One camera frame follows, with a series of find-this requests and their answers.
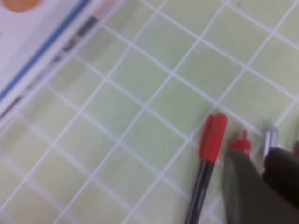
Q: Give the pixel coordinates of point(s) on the red and black pen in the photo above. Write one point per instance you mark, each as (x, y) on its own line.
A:
(209, 147)

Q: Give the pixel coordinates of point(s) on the grey pen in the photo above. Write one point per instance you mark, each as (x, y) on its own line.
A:
(270, 141)

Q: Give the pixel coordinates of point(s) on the green checkered tablecloth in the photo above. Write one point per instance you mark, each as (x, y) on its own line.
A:
(113, 136)

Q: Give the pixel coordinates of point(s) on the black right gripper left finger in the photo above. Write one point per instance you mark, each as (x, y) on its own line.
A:
(248, 199)

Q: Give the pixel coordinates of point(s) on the red marker pen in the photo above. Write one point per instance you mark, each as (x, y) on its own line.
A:
(243, 143)

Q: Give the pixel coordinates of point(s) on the blue-spined book underneath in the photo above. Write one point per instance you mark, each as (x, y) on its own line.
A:
(75, 32)

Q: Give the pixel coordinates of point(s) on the white ROS textbook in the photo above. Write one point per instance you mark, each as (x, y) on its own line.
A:
(27, 29)

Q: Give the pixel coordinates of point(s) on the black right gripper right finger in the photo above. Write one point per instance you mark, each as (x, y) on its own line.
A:
(281, 172)

